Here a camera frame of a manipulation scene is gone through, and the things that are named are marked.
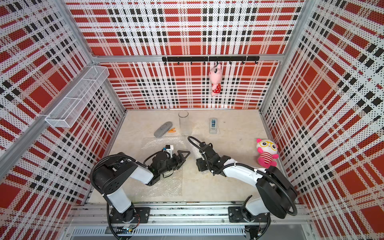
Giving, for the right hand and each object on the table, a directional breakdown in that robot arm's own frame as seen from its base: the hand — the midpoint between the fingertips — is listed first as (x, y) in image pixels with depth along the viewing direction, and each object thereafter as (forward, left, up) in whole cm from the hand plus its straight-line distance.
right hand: (203, 161), depth 87 cm
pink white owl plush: (+6, -40, 0) cm, 40 cm away
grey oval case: (+27, +29, -3) cm, 40 cm away
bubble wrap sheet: (-12, +21, -5) cm, 25 cm away
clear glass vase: (+27, +13, 0) cm, 30 cm away
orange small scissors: (+26, +23, -5) cm, 35 cm away
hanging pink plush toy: (+44, -8, +29) cm, 53 cm away
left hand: (+3, +8, +1) cm, 9 cm away
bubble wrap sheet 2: (+3, +4, +5) cm, 7 cm away
